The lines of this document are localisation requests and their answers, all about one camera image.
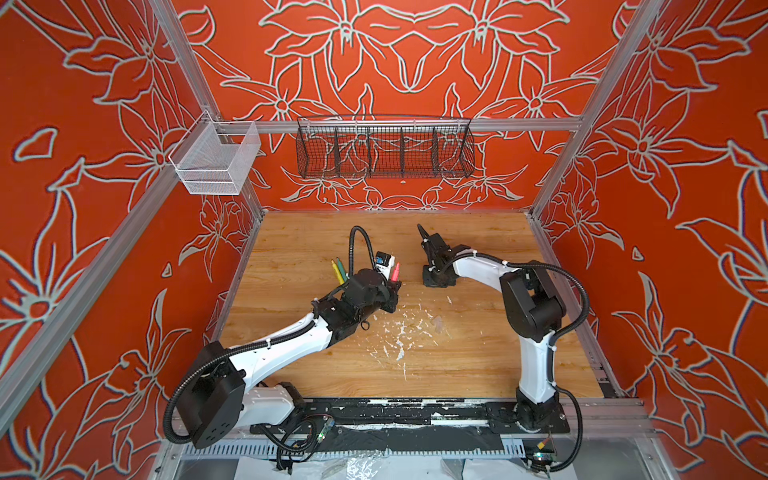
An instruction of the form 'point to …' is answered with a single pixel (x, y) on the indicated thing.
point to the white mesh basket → (214, 157)
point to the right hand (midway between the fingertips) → (426, 279)
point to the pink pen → (396, 274)
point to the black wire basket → (384, 147)
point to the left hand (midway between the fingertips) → (398, 280)
